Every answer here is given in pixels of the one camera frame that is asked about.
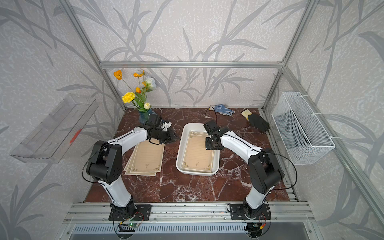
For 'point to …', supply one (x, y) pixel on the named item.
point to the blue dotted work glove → (221, 109)
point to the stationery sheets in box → (196, 157)
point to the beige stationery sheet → (147, 158)
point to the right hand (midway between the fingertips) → (210, 144)
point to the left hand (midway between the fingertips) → (178, 138)
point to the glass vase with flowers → (138, 97)
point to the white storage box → (184, 131)
